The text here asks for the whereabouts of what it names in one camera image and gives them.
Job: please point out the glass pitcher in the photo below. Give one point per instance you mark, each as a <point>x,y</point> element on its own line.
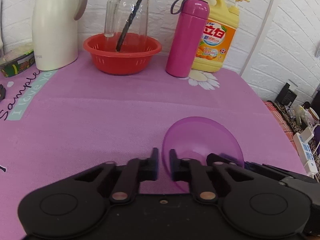
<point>117,13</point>

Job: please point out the white thermos jug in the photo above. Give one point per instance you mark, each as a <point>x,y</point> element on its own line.
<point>55,32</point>

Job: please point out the yellow dish soap bottle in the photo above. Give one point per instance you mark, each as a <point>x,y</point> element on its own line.
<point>217,36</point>

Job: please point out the black box by wall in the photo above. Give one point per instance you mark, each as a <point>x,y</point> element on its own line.
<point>286,97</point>

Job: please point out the pink floral tablecloth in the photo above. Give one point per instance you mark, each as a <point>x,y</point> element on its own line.
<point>57,124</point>

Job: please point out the green instant noodle bowl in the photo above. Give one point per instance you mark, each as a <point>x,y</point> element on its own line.
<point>17,60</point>

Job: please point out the red plastic colander basket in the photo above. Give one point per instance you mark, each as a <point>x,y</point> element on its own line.
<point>132,58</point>

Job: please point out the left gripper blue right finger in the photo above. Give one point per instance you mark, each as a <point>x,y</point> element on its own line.
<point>195,174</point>

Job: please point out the purple plastic bowl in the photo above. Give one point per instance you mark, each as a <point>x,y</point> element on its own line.
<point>196,137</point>

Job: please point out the white power strip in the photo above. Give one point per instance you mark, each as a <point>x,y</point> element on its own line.
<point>305,153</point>

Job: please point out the pink thermos bottle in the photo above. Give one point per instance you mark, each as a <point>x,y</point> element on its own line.
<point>193,15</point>

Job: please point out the black stirring stick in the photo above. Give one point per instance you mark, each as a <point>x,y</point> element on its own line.
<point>127,25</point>

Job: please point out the black rectangular frame clip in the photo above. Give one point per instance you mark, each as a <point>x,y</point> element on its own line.
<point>2,92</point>

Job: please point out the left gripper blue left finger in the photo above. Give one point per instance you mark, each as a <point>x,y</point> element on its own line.
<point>136,171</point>

